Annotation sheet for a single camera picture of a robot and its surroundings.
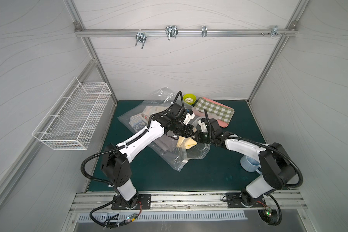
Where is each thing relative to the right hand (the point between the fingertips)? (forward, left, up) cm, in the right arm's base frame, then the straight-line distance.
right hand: (191, 135), depth 88 cm
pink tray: (+18, -23, -11) cm, 32 cm away
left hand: (-6, -1, +11) cm, 13 cm away
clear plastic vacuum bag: (+18, +45, -7) cm, 49 cm away
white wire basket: (-9, +59, +23) cm, 64 cm away
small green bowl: (+40, +1, -7) cm, 40 cm away
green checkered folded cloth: (+27, -25, -9) cm, 38 cm away
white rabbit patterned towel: (+25, +33, -6) cm, 42 cm away
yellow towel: (-4, +2, -1) cm, 5 cm away
